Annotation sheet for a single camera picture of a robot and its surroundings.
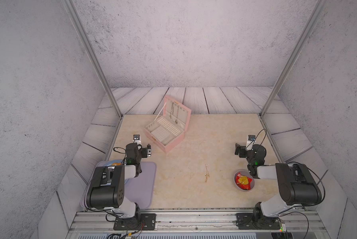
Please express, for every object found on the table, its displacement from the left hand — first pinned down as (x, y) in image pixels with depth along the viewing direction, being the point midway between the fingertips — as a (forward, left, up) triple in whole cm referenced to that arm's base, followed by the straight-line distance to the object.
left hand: (143, 144), depth 95 cm
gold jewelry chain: (-17, -39, -7) cm, 44 cm away
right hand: (-2, -64, +1) cm, 64 cm away
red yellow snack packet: (-24, -57, -4) cm, 62 cm away
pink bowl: (-25, -56, +9) cm, 62 cm away
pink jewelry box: (+10, -15, 0) cm, 18 cm away
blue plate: (-10, +20, -5) cm, 23 cm away
